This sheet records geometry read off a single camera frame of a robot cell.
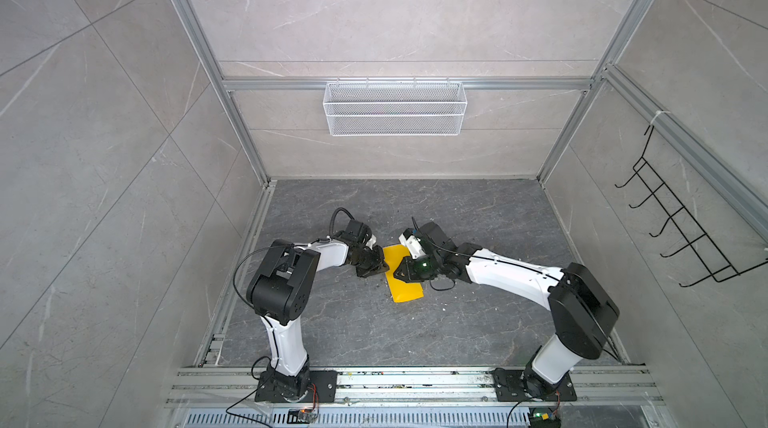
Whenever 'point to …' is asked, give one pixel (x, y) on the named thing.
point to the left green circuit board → (300, 416)
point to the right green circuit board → (544, 420)
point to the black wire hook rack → (719, 267)
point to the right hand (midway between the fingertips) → (394, 273)
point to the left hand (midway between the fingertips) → (389, 261)
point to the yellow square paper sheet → (401, 290)
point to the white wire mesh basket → (391, 109)
